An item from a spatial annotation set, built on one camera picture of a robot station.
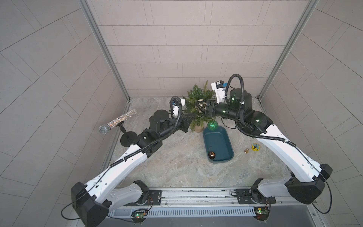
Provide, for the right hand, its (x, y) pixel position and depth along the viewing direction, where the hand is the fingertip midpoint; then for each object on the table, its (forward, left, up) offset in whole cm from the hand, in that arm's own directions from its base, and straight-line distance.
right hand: (197, 104), depth 61 cm
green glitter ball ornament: (-2, -8, -14) cm, 16 cm away
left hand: (-2, 0, -5) cm, 6 cm away
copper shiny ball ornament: (-9, -8, -36) cm, 38 cm away
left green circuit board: (-35, +30, -35) cm, 58 cm away
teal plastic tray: (+1, -14, -39) cm, 41 cm away
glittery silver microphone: (-1, +46, -13) cm, 48 cm away
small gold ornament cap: (-6, -30, -39) cm, 50 cm away
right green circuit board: (-37, -28, -41) cm, 62 cm away
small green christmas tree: (+5, -2, -19) cm, 20 cm away
